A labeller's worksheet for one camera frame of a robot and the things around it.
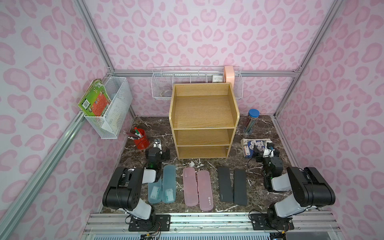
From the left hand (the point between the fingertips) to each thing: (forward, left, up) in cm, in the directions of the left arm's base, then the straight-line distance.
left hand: (158, 145), depth 94 cm
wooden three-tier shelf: (+1, -28, +24) cm, 37 cm away
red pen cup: (+3, +11, -1) cm, 12 cm away
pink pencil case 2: (-25, -21, -5) cm, 33 cm away
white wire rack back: (+33, -3, +26) cm, 43 cm away
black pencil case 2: (-28, -40, -4) cm, 49 cm away
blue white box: (+4, -58, -5) cm, 59 cm away
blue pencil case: (-22, -8, -7) cm, 24 cm away
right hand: (-2, -64, +5) cm, 64 cm away
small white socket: (+30, -37, +28) cm, 56 cm away
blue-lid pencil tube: (+16, -60, +12) cm, 63 cm away
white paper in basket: (+5, +21, +20) cm, 29 cm away
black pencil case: (-23, -48, -6) cm, 54 cm away
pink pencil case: (-25, -29, -6) cm, 39 cm away
